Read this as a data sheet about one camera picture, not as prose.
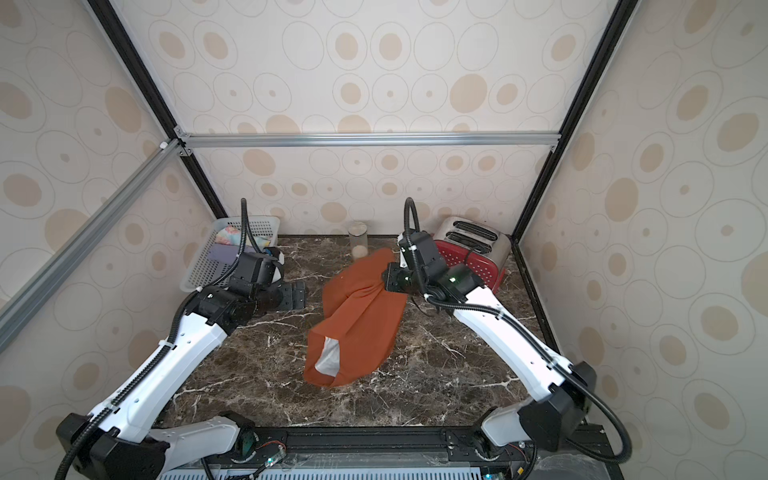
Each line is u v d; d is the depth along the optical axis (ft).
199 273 3.29
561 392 1.29
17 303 1.69
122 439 1.24
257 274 1.84
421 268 1.72
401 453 2.39
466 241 3.19
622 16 2.25
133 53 2.41
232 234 3.58
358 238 3.40
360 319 2.45
